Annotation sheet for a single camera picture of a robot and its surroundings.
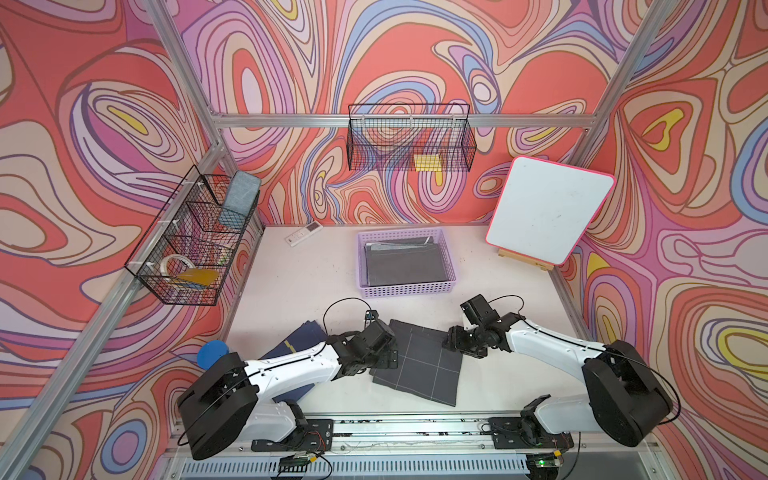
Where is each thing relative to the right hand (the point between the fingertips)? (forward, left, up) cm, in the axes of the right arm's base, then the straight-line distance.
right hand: (454, 354), depth 87 cm
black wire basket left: (+15, +68, +31) cm, 77 cm away
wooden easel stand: (+34, -25, +4) cm, 42 cm away
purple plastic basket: (+44, -1, +5) cm, 44 cm away
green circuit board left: (-25, +43, 0) cm, 50 cm away
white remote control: (+49, +51, +4) cm, 71 cm away
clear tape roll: (+10, +69, +35) cm, 78 cm away
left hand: (-1, +19, +3) cm, 20 cm away
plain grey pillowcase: (+35, +13, +2) cm, 37 cm away
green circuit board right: (-26, -17, -2) cm, 31 cm away
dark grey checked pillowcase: (-3, +9, +1) cm, 10 cm away
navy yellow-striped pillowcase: (+8, +44, 0) cm, 45 cm away
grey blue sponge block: (+33, +58, +36) cm, 76 cm away
